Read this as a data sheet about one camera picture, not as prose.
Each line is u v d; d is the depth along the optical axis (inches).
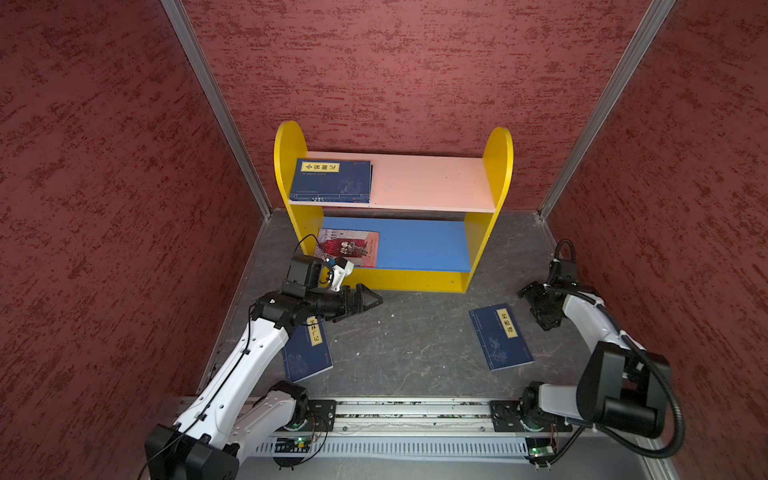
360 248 35.4
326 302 24.4
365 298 24.9
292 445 27.9
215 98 33.8
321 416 29.7
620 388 16.5
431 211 26.5
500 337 34.5
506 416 29.1
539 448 27.9
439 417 29.8
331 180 27.7
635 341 18.1
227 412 15.8
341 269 27.0
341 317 25.2
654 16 28.0
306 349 33.5
